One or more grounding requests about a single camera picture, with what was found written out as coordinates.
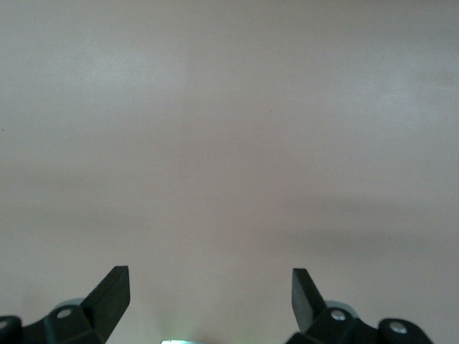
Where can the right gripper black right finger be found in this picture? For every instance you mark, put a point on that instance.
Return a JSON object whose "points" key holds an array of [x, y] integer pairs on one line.
{"points": [[308, 304]]}

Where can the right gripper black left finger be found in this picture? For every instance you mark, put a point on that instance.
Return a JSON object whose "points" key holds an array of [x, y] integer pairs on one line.
{"points": [[107, 304]]}

